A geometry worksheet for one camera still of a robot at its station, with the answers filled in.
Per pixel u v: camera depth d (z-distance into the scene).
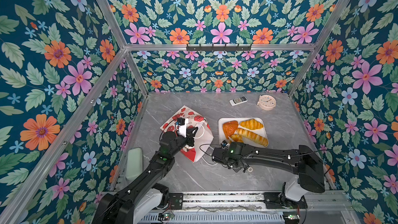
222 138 0.96
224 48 0.91
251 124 0.96
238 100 1.14
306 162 0.48
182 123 0.68
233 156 0.54
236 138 0.91
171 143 0.61
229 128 0.96
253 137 0.93
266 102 1.11
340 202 0.75
